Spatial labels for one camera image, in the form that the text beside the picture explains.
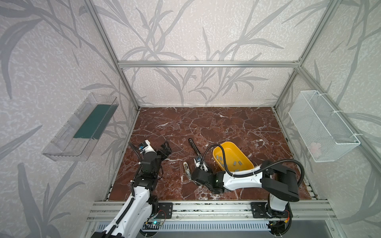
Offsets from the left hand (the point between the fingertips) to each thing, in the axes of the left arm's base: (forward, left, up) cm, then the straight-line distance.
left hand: (165, 140), depth 83 cm
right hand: (-11, -18, -12) cm, 24 cm away
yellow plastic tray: (-4, -43, -16) cm, 46 cm away
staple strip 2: (-7, -45, -15) cm, 48 cm away
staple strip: (-6, -42, -17) cm, 46 cm away
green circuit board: (-38, +3, -16) cm, 42 cm away
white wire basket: (-9, -73, +20) cm, 76 cm away
